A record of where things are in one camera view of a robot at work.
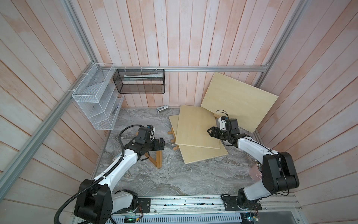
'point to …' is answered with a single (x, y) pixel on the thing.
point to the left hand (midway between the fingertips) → (158, 145)
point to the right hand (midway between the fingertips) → (211, 130)
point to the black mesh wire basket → (140, 80)
